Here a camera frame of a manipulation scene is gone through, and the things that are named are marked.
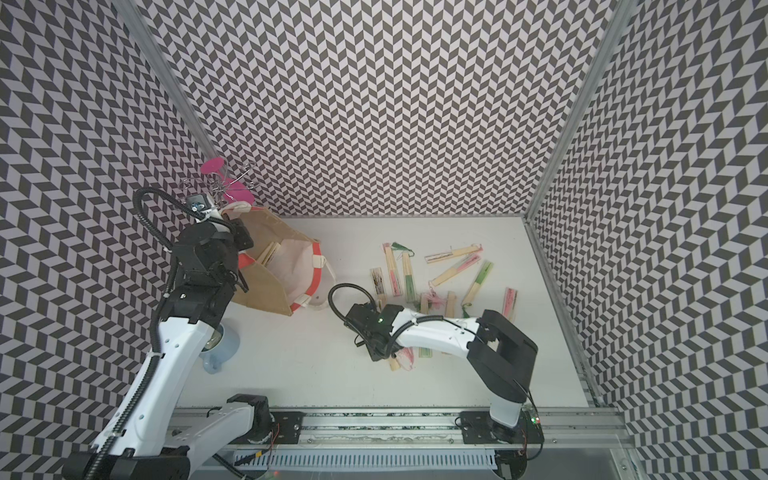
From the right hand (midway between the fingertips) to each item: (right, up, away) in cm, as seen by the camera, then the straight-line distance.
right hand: (388, 350), depth 83 cm
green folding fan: (+29, +16, +16) cm, 37 cm away
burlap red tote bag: (-32, +22, +8) cm, 40 cm away
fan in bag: (-36, +27, +9) cm, 46 cm away
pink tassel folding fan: (+22, +26, +23) cm, 41 cm away
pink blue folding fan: (+38, +11, +11) cm, 41 cm away
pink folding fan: (+20, +19, +18) cm, 33 cm away
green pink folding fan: (+13, +11, +13) cm, 21 cm away
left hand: (-36, +36, -15) cm, 53 cm away
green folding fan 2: (+6, +26, +26) cm, 37 cm away
